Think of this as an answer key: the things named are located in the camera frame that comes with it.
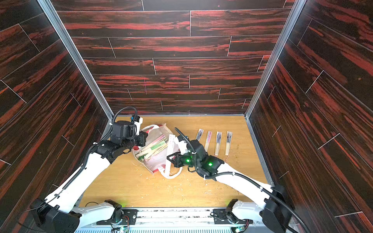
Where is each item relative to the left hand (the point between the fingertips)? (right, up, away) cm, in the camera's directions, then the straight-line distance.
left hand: (148, 133), depth 77 cm
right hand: (+13, -11, -4) cm, 17 cm away
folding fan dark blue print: (+51, -7, +25) cm, 57 cm away
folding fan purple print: (+43, -7, +25) cm, 51 cm away
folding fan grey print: (+31, -1, +31) cm, 44 cm away
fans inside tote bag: (-4, -12, +16) cm, 20 cm away
